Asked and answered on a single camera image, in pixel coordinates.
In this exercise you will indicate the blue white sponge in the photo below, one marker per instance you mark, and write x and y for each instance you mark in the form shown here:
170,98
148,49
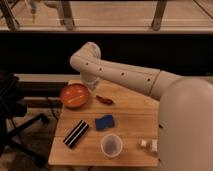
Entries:
107,121

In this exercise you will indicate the orange ceramic bowl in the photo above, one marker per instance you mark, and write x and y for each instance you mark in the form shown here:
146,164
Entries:
74,95

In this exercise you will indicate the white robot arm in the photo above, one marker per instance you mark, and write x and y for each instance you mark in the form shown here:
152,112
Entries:
185,114

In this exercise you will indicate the black striped rectangular block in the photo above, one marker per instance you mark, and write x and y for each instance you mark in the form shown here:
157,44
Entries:
76,133

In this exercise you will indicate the wooden folding table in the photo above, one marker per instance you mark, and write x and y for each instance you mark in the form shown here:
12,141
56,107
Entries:
135,118

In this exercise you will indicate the black office chair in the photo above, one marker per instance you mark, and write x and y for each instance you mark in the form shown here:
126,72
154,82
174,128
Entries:
11,105

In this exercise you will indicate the red chili pepper toy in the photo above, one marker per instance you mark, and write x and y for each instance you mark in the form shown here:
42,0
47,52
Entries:
104,100

